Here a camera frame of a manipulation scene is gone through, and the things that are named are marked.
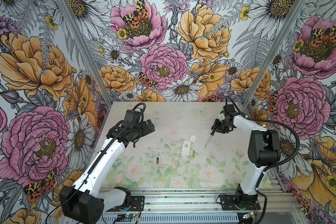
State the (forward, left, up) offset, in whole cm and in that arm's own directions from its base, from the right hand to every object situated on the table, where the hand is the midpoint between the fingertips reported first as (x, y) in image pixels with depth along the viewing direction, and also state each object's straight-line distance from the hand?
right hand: (214, 131), depth 96 cm
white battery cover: (0, +14, -7) cm, 16 cm away
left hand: (-10, +42, +15) cm, 46 cm away
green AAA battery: (-12, +15, -7) cm, 20 cm away
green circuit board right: (-46, -8, -7) cm, 47 cm away
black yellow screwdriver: (-1, +2, -2) cm, 2 cm away
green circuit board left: (-45, +51, -6) cm, 68 cm away
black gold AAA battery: (-17, +38, -6) cm, 42 cm away
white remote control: (-10, +20, -6) cm, 23 cm away
